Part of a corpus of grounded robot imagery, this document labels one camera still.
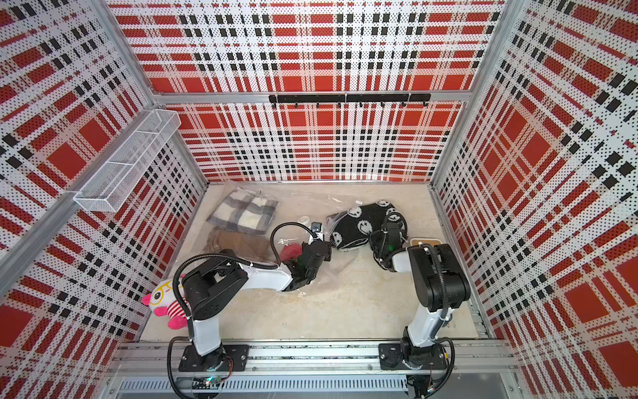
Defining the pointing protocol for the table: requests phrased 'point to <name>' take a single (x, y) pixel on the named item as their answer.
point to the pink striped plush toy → (164, 300)
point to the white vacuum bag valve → (304, 220)
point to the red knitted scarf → (288, 252)
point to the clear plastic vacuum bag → (295, 201)
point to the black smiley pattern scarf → (356, 226)
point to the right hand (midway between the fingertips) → (371, 231)
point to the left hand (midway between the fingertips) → (327, 235)
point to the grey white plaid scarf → (244, 209)
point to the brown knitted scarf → (251, 246)
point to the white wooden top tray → (420, 241)
